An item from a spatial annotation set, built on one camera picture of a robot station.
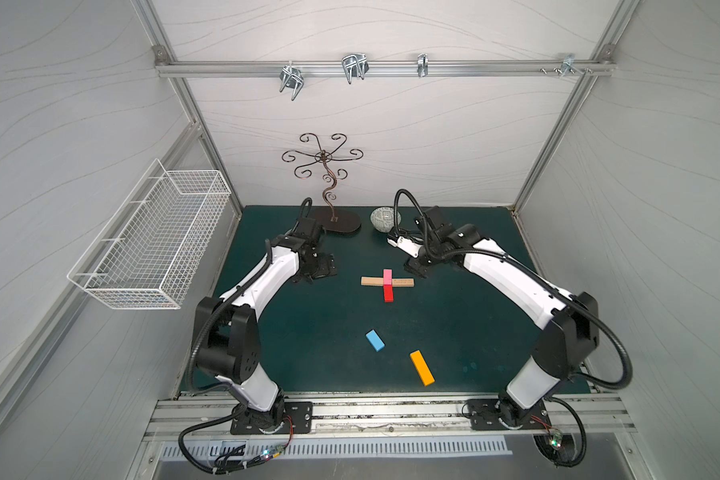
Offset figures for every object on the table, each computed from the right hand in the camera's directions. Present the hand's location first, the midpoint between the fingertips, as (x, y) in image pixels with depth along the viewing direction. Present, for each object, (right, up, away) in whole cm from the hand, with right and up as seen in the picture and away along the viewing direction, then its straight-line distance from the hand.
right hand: (413, 255), depth 84 cm
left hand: (-27, -6, +4) cm, 28 cm away
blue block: (-11, -25, +2) cm, 27 cm away
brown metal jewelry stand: (-21, +12, +31) cm, 40 cm away
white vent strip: (-15, -45, -14) cm, 49 cm away
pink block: (-7, -8, +15) cm, 19 cm away
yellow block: (+2, -31, -4) cm, 31 cm away
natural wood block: (-12, -10, +14) cm, 21 cm away
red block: (-7, -13, +12) cm, 19 cm away
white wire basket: (-65, +1, -16) cm, 67 cm away
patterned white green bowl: (-7, +12, +31) cm, 34 cm away
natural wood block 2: (-1, -10, +14) cm, 17 cm away
